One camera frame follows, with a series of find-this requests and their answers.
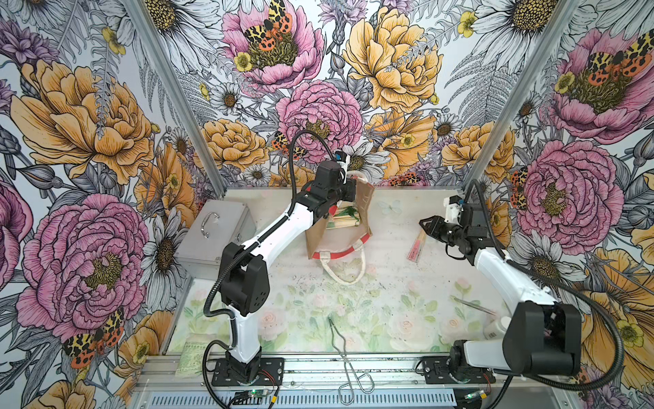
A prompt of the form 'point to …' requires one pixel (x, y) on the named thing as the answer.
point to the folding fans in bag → (344, 214)
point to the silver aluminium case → (220, 222)
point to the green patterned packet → (191, 361)
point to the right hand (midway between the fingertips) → (420, 227)
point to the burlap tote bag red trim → (343, 250)
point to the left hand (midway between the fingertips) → (352, 188)
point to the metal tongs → (364, 380)
